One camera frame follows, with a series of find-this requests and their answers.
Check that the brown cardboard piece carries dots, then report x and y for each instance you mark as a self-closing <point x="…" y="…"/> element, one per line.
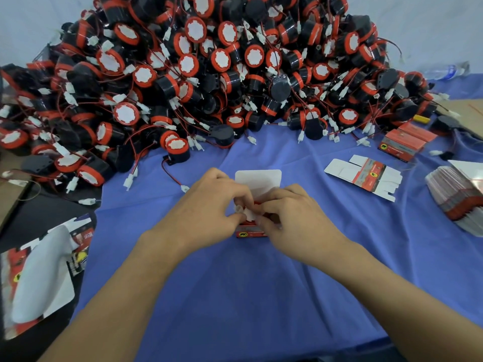
<point x="6" y="196"/>

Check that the person's right hand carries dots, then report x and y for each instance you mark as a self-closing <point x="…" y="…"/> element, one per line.
<point x="302" y="226"/>

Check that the stack of box blanks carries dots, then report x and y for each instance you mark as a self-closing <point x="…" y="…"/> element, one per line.
<point x="456" y="196"/>

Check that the person's left hand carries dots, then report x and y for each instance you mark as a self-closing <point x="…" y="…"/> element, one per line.
<point x="200" y="215"/>

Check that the blue table cloth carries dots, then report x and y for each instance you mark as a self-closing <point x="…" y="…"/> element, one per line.
<point x="249" y="305"/>

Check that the pile of black red buzzers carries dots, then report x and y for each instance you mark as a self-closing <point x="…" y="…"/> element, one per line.
<point x="204" y="64"/>

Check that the small yellow part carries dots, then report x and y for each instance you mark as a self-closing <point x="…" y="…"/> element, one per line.
<point x="421" y="118"/>

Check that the clear plastic water bottle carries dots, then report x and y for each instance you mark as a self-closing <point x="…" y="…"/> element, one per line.
<point x="445" y="70"/>

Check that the person's right forearm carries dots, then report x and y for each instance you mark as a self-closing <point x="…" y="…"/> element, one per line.
<point x="407" y="305"/>

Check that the person's left forearm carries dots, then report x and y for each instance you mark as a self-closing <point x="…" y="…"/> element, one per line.
<point x="113" y="305"/>

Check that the brown cardboard sheet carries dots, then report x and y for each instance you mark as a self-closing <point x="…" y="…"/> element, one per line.
<point x="468" y="116"/>

